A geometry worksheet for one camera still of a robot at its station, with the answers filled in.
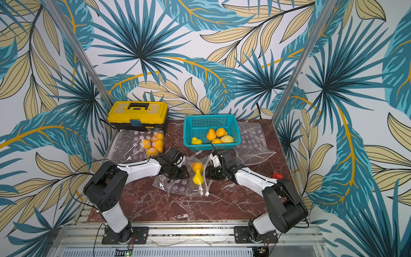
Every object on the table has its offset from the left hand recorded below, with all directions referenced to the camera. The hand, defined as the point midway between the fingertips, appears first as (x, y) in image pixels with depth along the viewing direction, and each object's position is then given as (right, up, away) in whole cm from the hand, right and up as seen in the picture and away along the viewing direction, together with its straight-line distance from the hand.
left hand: (187, 178), depth 90 cm
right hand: (+10, +3, -3) cm, 11 cm away
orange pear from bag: (+14, +24, +14) cm, 32 cm away
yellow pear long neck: (+6, +1, -5) cm, 8 cm away
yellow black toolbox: (-32, +37, +10) cm, 50 cm away
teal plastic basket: (+5, +30, +23) cm, 39 cm away
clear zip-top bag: (+40, +16, +10) cm, 44 cm away
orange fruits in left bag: (-21, +17, +8) cm, 29 cm away
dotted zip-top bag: (0, -4, -1) cm, 5 cm away
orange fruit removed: (+5, +7, 0) cm, 8 cm away
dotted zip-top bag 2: (-34, +18, +7) cm, 39 cm away
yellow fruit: (+18, +20, +13) cm, 30 cm away
